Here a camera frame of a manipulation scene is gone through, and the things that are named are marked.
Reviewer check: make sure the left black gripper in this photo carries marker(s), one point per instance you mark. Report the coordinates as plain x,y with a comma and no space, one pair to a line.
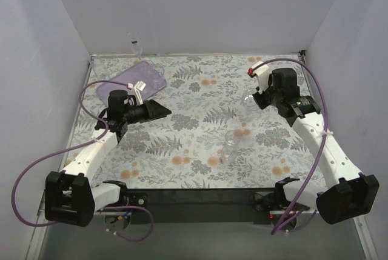
150,110

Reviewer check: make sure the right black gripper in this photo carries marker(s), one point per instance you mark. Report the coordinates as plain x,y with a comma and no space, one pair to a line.
260,99

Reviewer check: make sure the large clear tumbler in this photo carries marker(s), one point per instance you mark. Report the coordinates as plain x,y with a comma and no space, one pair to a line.
248,100
157,76

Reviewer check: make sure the clear champagne flute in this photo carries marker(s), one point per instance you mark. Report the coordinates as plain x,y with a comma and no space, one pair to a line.
135,44

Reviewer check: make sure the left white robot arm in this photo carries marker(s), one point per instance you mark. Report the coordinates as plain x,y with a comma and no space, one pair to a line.
69,195

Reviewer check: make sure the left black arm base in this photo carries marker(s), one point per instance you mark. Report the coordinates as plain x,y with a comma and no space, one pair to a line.
120,215

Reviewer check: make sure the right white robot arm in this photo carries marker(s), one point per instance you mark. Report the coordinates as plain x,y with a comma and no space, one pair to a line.
348,192

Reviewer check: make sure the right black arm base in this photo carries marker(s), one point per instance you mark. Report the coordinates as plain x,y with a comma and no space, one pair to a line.
267,202

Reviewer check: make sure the floral patterned tablecloth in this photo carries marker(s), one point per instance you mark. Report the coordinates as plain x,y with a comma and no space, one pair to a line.
183,150

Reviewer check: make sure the clear stemmed glass back left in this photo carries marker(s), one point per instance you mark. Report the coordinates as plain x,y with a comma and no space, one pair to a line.
98,66

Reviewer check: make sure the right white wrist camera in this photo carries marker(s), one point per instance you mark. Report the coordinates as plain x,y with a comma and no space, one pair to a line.
262,76

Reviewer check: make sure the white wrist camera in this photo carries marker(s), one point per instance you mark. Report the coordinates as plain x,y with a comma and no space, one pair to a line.
137,89
262,76

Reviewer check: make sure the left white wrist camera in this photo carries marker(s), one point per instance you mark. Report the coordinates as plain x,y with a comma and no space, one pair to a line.
137,89

